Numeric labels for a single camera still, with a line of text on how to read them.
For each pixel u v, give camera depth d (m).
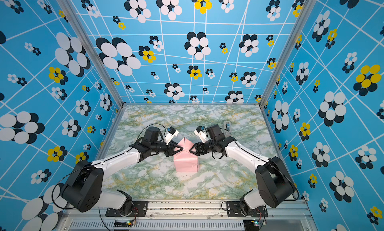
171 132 0.75
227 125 1.01
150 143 0.68
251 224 0.70
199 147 0.74
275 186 0.42
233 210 0.72
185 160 0.80
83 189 0.43
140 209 0.74
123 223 0.72
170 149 0.74
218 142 0.66
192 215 0.72
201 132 0.77
